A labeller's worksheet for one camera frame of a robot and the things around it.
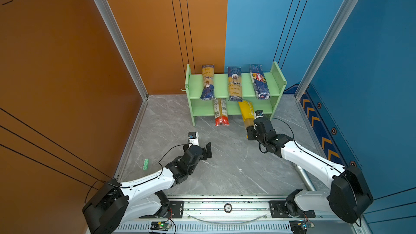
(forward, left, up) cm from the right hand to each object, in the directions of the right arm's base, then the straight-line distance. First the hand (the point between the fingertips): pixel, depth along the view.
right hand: (248, 128), depth 86 cm
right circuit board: (-42, -18, -15) cm, 48 cm away
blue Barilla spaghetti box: (+17, -6, +17) cm, 25 cm away
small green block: (-15, +56, -12) cm, 59 cm away
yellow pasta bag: (+11, 0, +2) cm, 11 cm away
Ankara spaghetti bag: (+11, +21, +17) cm, 29 cm away
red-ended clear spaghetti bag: (+10, +15, +2) cm, 18 cm away
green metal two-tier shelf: (+21, -16, +13) cm, 29 cm away
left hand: (-7, +24, -3) cm, 25 cm away
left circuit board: (-41, +43, -15) cm, 61 cm away
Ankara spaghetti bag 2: (+17, +7, +16) cm, 25 cm away
